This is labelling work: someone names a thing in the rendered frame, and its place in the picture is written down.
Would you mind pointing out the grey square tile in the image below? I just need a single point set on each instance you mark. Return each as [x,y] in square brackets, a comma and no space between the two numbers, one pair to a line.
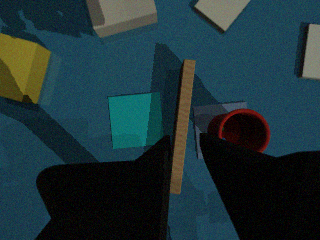
[310,53]
[219,13]

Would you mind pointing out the tan wooden flat bar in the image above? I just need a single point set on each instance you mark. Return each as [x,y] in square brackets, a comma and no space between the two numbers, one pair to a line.
[181,120]

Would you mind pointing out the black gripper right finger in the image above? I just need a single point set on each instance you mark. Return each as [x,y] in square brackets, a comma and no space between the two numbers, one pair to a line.
[266,197]

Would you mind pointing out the tan rectangular block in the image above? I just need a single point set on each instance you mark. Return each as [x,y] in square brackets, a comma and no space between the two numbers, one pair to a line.
[110,17]

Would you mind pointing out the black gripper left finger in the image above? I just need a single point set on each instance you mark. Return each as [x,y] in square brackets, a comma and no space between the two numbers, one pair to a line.
[141,185]

